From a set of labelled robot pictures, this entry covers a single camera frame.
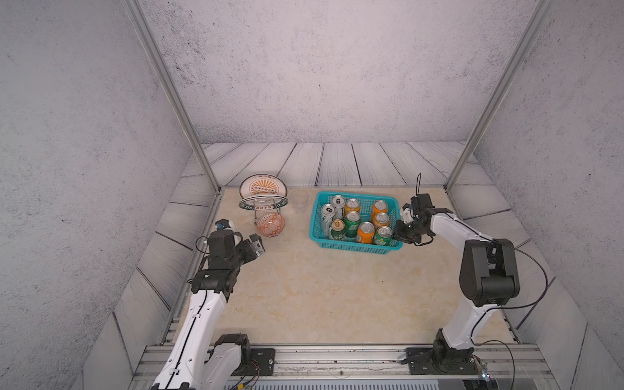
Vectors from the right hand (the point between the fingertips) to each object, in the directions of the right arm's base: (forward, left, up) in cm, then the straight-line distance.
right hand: (394, 235), depth 95 cm
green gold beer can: (+1, +22, +3) cm, 22 cm away
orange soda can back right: (+11, +5, +4) cm, 13 cm away
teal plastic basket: (+17, +10, +2) cm, 20 cm away
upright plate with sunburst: (+19, +52, +10) cm, 56 cm away
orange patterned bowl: (+8, +50, -4) cm, 51 cm away
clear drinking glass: (+21, +38, -1) cm, 44 cm away
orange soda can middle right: (+5, +5, +3) cm, 8 cm away
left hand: (-10, +50, +12) cm, 53 cm away
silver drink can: (+5, +26, +7) cm, 27 cm away
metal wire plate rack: (+12, +57, -1) cm, 58 cm away
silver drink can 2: (+10, +21, +8) cm, 25 cm away
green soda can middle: (+3, +16, +3) cm, 17 cm away
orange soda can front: (-2, +12, +4) cm, 12 cm away
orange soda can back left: (+11, +16, +5) cm, 20 cm away
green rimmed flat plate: (+11, +51, +7) cm, 53 cm away
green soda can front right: (-2, +5, +3) cm, 6 cm away
